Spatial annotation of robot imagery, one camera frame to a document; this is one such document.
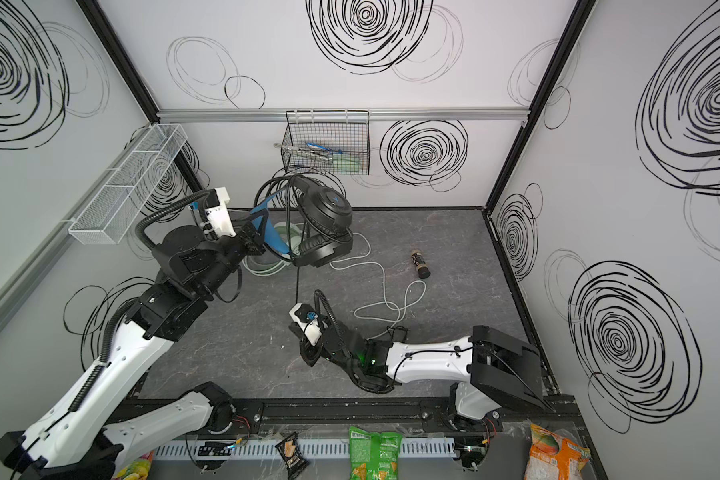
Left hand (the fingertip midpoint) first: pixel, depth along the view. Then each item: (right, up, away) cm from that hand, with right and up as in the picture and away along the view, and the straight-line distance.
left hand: (266, 211), depth 61 cm
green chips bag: (+22, -54, +5) cm, 58 cm away
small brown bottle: (+40, -16, +39) cm, 58 cm away
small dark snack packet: (+4, -56, +7) cm, 56 cm away
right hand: (+2, -28, +9) cm, 29 cm away
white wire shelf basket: (-43, 0, +11) cm, 44 cm away
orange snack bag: (+62, -54, +5) cm, 82 cm away
